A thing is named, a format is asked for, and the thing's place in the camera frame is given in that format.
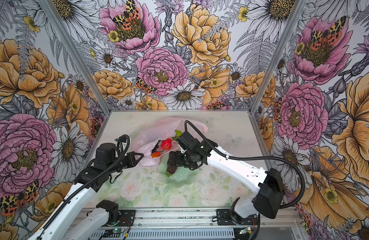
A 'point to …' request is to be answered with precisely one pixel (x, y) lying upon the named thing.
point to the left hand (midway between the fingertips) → (143, 160)
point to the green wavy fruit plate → (182, 177)
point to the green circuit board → (246, 230)
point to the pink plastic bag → (143, 141)
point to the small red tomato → (166, 144)
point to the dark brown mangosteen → (171, 170)
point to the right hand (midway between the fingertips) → (177, 168)
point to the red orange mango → (156, 154)
